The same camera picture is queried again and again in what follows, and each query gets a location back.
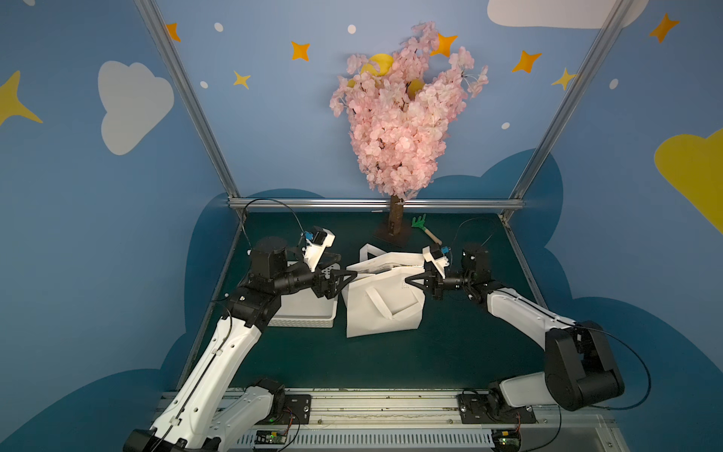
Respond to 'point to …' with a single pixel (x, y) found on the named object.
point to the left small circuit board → (272, 437)
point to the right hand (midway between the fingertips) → (411, 277)
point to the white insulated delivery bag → (379, 298)
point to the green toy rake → (421, 223)
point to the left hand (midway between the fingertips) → (346, 260)
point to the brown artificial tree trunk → (396, 216)
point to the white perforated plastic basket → (304, 308)
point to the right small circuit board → (506, 439)
